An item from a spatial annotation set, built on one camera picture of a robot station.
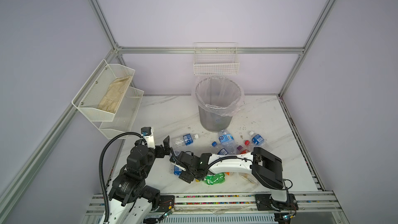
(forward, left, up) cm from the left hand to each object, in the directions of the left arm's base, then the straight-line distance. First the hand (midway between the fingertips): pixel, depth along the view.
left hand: (158, 138), depth 70 cm
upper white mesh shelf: (+17, +33, +10) cm, 39 cm away
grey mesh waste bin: (+19, -27, -14) cm, 36 cm away
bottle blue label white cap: (-9, -7, -19) cm, 22 cm away
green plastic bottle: (-12, -28, -19) cm, 36 cm away
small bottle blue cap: (+3, -31, -19) cm, 36 cm away
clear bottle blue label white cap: (+10, -11, -19) cm, 24 cm away
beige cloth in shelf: (+21, +26, +6) cm, 34 cm away
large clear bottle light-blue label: (+10, -36, -21) cm, 42 cm away
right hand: (-7, -10, -21) cm, 24 cm away
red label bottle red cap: (+8, -47, -22) cm, 53 cm away
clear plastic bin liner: (+38, -32, -9) cm, 50 cm away
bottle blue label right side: (+10, -53, -18) cm, 57 cm away
